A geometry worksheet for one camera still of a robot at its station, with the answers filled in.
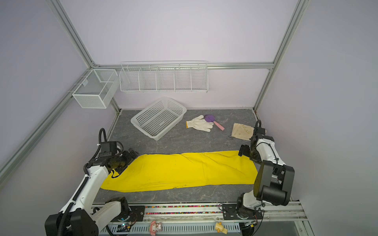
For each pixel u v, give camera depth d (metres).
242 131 1.08
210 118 1.12
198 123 1.12
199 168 0.89
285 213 0.74
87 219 0.42
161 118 1.15
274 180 0.47
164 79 1.01
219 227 0.67
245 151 0.78
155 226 0.68
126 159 0.75
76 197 0.43
